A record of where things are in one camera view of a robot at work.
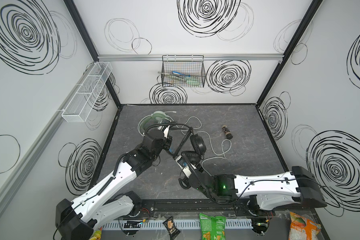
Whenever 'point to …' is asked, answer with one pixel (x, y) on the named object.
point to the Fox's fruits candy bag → (97, 234)
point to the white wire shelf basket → (80, 106)
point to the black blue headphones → (192, 145)
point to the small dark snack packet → (170, 226)
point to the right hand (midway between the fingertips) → (179, 166)
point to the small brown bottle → (227, 133)
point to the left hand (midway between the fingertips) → (167, 130)
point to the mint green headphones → (157, 118)
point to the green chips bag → (212, 228)
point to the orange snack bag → (301, 228)
